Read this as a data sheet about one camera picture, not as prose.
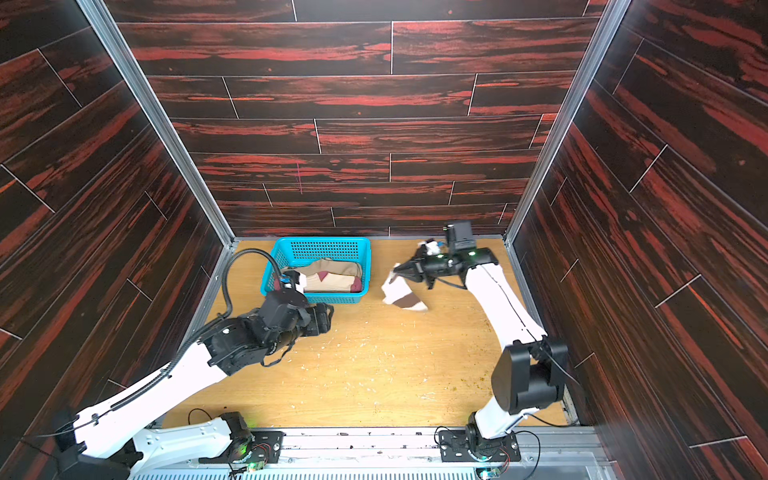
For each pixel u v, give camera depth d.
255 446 0.73
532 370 0.43
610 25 0.67
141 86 0.77
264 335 0.50
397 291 0.77
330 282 1.02
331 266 1.05
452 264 0.60
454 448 0.73
